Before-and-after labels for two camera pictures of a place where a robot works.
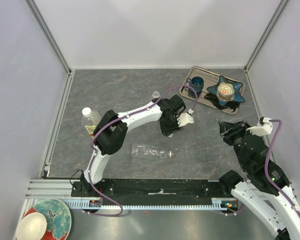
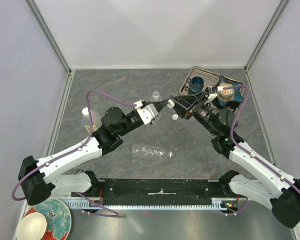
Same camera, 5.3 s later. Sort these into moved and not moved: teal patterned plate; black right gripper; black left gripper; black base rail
Moved: black left gripper; black right gripper
Not moved: teal patterned plate; black base rail
